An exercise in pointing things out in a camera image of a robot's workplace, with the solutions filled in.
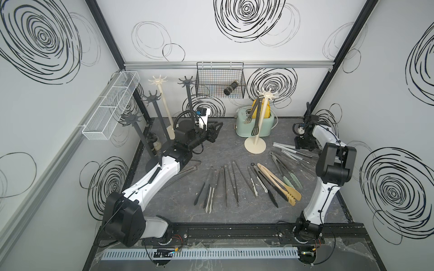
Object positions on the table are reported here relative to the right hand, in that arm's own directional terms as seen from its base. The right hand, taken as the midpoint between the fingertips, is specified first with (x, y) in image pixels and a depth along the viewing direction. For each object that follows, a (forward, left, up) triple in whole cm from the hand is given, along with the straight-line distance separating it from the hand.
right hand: (305, 146), depth 97 cm
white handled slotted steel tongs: (0, +7, -5) cm, 8 cm away
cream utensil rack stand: (+4, +29, -6) cm, 29 cm away
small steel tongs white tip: (-11, +31, -6) cm, 33 cm away
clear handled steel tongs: (-9, +1, -6) cm, 11 cm away
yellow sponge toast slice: (+16, +22, +12) cm, 30 cm away
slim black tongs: (-18, +42, -5) cm, 45 cm away
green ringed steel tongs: (-19, +14, -4) cm, 24 cm away
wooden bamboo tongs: (-27, +13, -4) cm, 30 cm away
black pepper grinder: (+17, +46, +27) cm, 55 cm away
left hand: (-7, +49, +27) cm, 57 cm away
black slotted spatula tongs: (0, +31, +15) cm, 34 cm away
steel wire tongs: (-14, +67, -4) cm, 68 cm away
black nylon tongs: (-21, +23, -6) cm, 32 cm away
